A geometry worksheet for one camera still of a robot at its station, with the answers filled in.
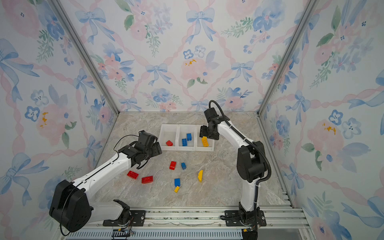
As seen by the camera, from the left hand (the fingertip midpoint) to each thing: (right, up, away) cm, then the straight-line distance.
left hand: (155, 148), depth 85 cm
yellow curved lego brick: (+25, -16, +1) cm, 30 cm away
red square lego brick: (+9, -11, +6) cm, 15 cm away
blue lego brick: (+16, +2, +15) cm, 22 cm away
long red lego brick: (-4, -18, 0) cm, 19 cm away
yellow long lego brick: (+29, +3, +15) cm, 33 cm away
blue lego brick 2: (+12, -20, +1) cm, 23 cm away
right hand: (+29, +7, +9) cm, 31 cm away
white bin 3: (+25, 0, +10) cm, 27 cm away
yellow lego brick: (+30, -1, +15) cm, 33 cm away
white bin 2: (+14, +9, +22) cm, 27 cm away
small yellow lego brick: (+12, -23, -4) cm, 26 cm away
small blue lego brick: (+16, -12, +5) cm, 20 cm away
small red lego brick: (+5, +1, +15) cm, 16 cm away
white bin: (+5, +5, +16) cm, 17 cm away
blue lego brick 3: (+19, +5, +18) cm, 27 cm away
